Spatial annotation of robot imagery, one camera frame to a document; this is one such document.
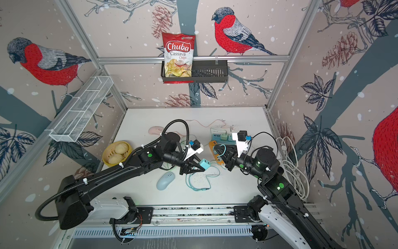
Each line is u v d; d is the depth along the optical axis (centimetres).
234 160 52
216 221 73
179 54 84
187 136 60
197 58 92
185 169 59
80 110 78
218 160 90
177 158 61
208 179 84
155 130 104
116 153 93
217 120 115
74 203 38
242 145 52
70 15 74
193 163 62
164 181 83
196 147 59
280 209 47
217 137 101
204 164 64
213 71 95
